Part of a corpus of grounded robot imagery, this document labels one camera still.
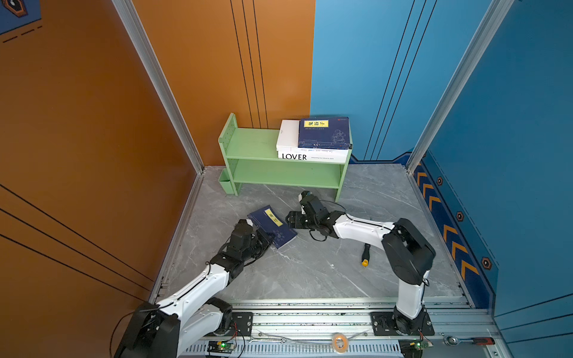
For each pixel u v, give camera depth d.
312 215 0.71
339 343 0.71
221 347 0.71
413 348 0.71
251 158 0.89
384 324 0.72
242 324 0.74
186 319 0.47
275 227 0.89
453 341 0.69
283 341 0.71
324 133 0.82
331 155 0.82
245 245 0.66
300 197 0.85
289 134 0.86
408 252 0.49
